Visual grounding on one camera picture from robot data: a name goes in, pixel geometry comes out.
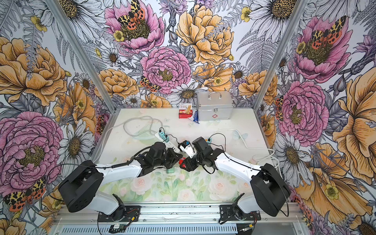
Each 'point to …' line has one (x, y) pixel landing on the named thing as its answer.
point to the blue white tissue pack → (195, 116)
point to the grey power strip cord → (123, 125)
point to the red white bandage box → (185, 110)
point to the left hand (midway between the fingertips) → (183, 158)
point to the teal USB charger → (163, 135)
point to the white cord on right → (253, 147)
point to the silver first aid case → (212, 105)
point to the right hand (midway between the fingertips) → (185, 167)
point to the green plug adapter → (170, 170)
